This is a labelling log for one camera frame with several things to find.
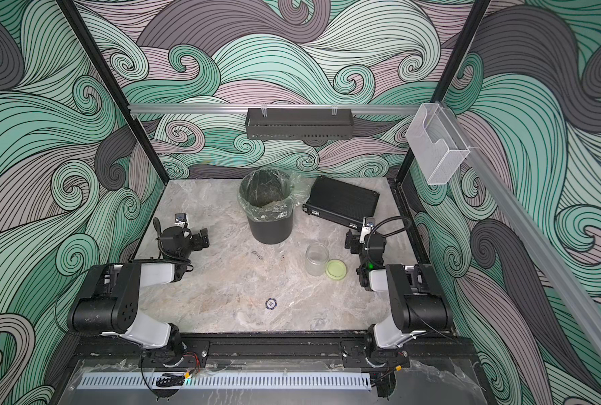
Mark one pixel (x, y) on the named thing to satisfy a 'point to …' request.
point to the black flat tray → (341, 202)
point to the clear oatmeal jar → (316, 258)
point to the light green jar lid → (336, 269)
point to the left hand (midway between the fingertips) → (192, 228)
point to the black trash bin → (271, 232)
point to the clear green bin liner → (272, 194)
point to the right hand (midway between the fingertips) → (361, 231)
